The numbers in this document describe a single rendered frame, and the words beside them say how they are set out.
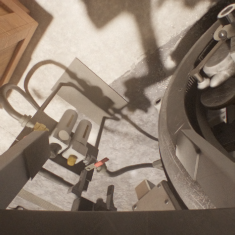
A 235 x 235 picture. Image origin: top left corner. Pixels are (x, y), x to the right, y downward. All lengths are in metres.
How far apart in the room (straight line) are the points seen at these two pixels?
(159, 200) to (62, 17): 0.89
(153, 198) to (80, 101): 0.88
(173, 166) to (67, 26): 0.84
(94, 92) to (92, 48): 0.27
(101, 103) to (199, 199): 0.91
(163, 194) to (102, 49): 0.78
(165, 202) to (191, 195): 0.07
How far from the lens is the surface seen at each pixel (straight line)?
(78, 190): 0.61
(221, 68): 0.47
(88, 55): 0.98
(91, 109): 1.15
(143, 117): 1.15
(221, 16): 0.54
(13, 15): 0.93
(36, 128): 0.75
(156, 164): 0.56
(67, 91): 1.12
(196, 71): 0.46
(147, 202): 0.39
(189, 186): 0.30
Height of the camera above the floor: 0.90
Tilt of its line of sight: 50 degrees down
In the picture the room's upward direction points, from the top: 170 degrees counter-clockwise
